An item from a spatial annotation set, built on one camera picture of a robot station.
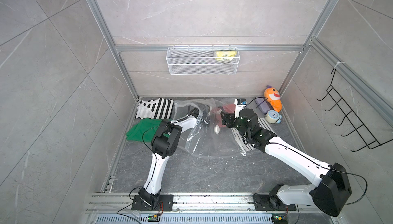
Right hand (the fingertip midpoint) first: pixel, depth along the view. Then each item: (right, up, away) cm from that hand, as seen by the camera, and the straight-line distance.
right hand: (228, 112), depth 79 cm
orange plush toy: (+39, +11, +32) cm, 52 cm away
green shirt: (-51, -12, +19) cm, 56 cm away
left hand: (-1, -5, +19) cm, 19 cm away
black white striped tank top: (-45, +2, +33) cm, 55 cm away
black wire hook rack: (+52, -11, -21) cm, 57 cm away
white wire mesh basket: (-15, +34, +22) cm, 43 cm away
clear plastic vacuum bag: (-8, -15, +1) cm, 17 cm away
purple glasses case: (+33, +4, +32) cm, 46 cm away
